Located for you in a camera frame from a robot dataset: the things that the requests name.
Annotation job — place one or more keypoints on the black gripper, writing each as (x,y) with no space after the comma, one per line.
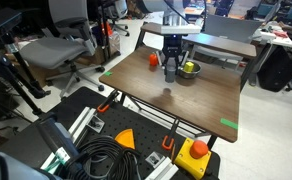
(172,48)

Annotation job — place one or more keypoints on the gray cylinder object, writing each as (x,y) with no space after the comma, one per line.
(169,75)

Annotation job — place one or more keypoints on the orange cup object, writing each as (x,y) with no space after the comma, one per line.
(153,60)

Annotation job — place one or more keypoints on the yellow block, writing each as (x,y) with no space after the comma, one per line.
(188,66)

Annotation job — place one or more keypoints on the metal bowl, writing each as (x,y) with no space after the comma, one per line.
(194,74)

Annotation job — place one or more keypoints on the brown side table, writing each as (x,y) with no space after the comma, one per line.
(219,43)

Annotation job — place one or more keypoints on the short green tape strip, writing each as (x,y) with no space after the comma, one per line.
(108,73)

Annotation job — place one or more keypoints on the gray partition panel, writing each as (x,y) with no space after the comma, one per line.
(232,26)

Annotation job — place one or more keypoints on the orange black bar clamp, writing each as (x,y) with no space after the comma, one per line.
(170,136)
(107,101)

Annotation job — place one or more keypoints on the dark office chair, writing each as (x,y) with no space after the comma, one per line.
(117,13)

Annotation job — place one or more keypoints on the black perforated breadboard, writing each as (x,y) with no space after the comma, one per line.
(142,133)

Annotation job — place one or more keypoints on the long green tape strip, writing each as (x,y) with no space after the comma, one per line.
(229,123)

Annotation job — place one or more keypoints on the orange wedge piece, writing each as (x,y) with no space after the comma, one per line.
(126,139)

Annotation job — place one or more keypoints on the yellow emergency stop box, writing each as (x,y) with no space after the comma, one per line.
(189,161)

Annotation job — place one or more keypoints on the black bag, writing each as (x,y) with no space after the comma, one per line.
(276,70)

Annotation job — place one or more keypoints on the white desk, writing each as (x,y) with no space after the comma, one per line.
(279,36)

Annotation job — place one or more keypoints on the gray office chair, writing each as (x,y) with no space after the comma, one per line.
(52,50)

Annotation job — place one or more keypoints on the aluminium corner bracket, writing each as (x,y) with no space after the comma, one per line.
(95,124)

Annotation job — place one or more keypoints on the aluminium extrusion rail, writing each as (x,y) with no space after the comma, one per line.
(81,121)
(162,170)

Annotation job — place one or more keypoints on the black camera body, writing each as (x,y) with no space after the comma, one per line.
(56,133)

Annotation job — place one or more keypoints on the black camera tripod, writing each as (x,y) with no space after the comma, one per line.
(6,66)

